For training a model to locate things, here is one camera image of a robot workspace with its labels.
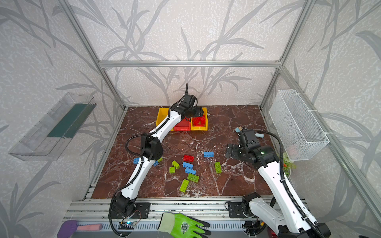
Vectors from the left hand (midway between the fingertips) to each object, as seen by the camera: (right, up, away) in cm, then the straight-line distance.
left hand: (202, 107), depth 101 cm
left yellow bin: (-30, -4, +12) cm, 33 cm away
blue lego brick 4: (-41, -33, -12) cm, 54 cm away
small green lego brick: (-18, -38, -15) cm, 44 cm away
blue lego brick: (+4, -30, -9) cm, 32 cm away
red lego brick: (-9, -32, -10) cm, 35 cm away
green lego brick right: (+9, -36, -14) cm, 40 cm away
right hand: (+16, -22, -26) cm, 38 cm away
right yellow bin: (-1, -14, +2) cm, 14 cm away
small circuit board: (-38, -60, -29) cm, 77 cm away
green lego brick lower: (-5, -42, -17) cm, 45 cm away
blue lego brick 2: (-10, -34, -14) cm, 38 cm away
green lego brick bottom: (-10, -44, -20) cm, 50 cm away
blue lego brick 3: (-8, -37, -16) cm, 41 cm away
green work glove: (-13, -58, -32) cm, 67 cm away
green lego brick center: (-16, -35, -14) cm, 41 cm away
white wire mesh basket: (+41, -15, -40) cm, 59 cm away
